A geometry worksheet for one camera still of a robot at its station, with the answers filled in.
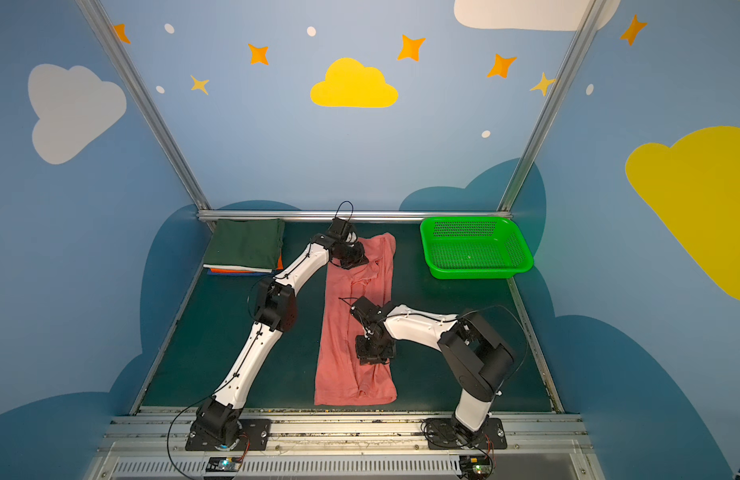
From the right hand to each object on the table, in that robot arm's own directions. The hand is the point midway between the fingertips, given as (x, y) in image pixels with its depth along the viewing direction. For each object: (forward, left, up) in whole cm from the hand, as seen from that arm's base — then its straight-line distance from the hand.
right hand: (365, 359), depth 86 cm
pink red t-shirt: (-6, +7, 0) cm, 9 cm away
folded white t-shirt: (+29, +46, +3) cm, 55 cm away
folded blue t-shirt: (+27, +58, +2) cm, 64 cm away
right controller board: (-24, -29, -2) cm, 37 cm away
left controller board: (-27, +33, -1) cm, 42 cm away
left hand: (+37, 0, +1) cm, 37 cm away
